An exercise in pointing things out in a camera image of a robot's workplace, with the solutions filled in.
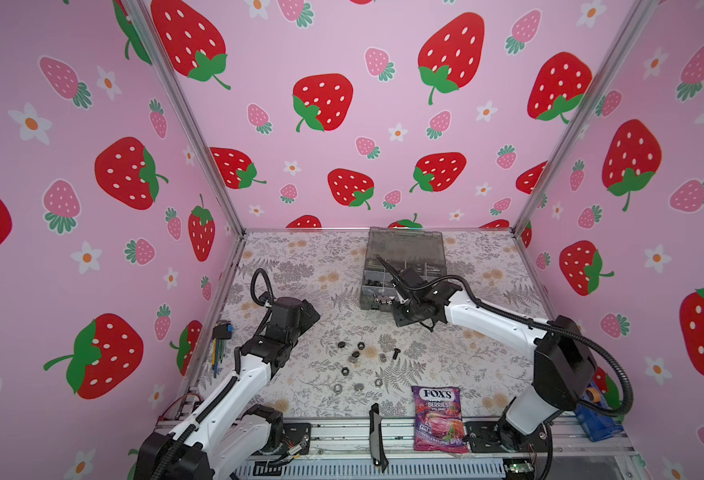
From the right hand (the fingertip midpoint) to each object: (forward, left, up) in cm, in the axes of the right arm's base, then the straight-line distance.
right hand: (395, 313), depth 86 cm
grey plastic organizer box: (+36, -10, -11) cm, 39 cm away
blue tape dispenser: (-21, -52, -8) cm, 56 cm away
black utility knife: (-31, +3, -9) cm, 32 cm away
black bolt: (-8, -1, -10) cm, 13 cm away
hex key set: (-8, +54, -8) cm, 55 cm away
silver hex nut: (-20, +15, -9) cm, 27 cm away
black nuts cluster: (-10, +11, -9) cm, 17 cm away
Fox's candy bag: (-25, -13, -8) cm, 29 cm away
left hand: (-4, +26, +2) cm, 27 cm away
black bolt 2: (-10, +3, -9) cm, 14 cm away
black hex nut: (-15, +13, -10) cm, 22 cm away
